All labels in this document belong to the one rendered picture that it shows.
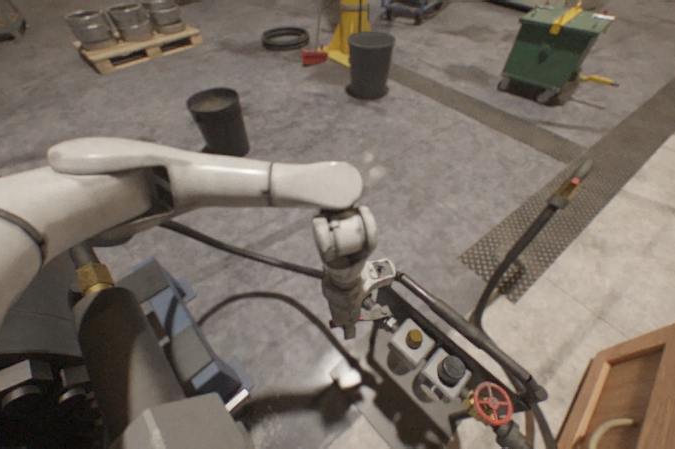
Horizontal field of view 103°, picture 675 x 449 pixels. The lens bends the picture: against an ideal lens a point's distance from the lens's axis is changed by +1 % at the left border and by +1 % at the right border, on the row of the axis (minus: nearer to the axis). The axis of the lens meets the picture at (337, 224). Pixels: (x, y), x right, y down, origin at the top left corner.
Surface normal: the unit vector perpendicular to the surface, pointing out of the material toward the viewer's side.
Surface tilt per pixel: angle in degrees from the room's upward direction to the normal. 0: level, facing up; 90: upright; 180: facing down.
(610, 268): 0
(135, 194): 90
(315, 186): 37
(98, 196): 88
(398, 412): 0
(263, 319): 0
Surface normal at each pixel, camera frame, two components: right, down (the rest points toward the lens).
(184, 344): -0.02, -0.64
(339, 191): 0.14, -0.04
